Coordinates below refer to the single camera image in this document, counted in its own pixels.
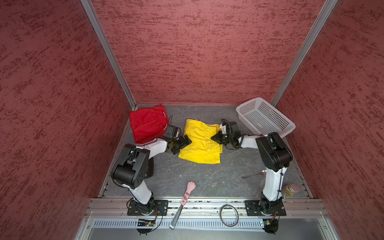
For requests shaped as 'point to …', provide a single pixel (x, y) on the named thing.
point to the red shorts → (149, 123)
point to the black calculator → (150, 167)
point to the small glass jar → (289, 190)
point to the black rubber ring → (236, 212)
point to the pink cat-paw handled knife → (191, 185)
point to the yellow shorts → (203, 148)
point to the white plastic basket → (262, 118)
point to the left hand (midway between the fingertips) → (187, 147)
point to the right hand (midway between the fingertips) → (210, 140)
